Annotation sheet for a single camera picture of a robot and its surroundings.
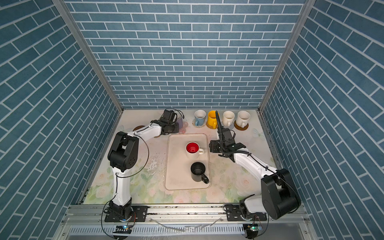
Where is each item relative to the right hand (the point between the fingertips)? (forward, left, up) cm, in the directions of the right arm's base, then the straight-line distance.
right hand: (212, 143), depth 89 cm
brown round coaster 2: (+15, +54, -8) cm, 57 cm away
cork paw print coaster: (-10, +28, +18) cm, 34 cm away
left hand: (+14, +25, -4) cm, 29 cm away
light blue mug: (+25, +10, -3) cm, 27 cm away
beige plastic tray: (-9, +15, -10) cm, 20 cm away
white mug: (+26, -11, -4) cm, 28 cm away
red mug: (-1, +12, -9) cm, 15 cm away
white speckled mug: (+25, -21, -3) cm, 33 cm away
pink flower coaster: (+18, +20, -10) cm, 29 cm away
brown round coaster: (+18, -22, -7) cm, 30 cm away
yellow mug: (+21, +1, -3) cm, 21 cm away
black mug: (-15, +8, -8) cm, 19 cm away
